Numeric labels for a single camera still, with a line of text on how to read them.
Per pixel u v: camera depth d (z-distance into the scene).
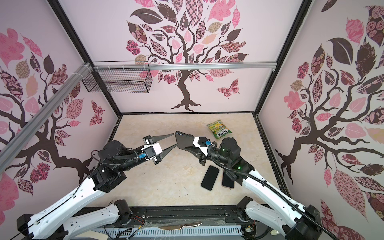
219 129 1.07
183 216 0.76
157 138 0.49
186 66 0.95
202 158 0.57
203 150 0.55
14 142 0.52
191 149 0.60
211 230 0.78
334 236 0.36
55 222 0.39
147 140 0.48
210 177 0.86
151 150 0.41
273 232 0.68
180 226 0.71
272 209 0.50
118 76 0.95
